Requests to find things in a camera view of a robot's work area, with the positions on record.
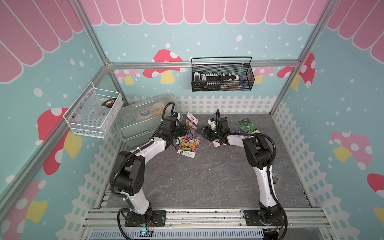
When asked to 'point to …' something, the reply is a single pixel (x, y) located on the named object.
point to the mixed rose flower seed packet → (188, 146)
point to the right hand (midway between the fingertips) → (198, 132)
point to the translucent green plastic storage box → (139, 120)
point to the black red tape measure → (109, 103)
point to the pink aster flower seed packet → (191, 123)
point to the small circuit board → (145, 233)
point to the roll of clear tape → (275, 177)
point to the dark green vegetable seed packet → (247, 127)
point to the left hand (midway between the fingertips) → (188, 129)
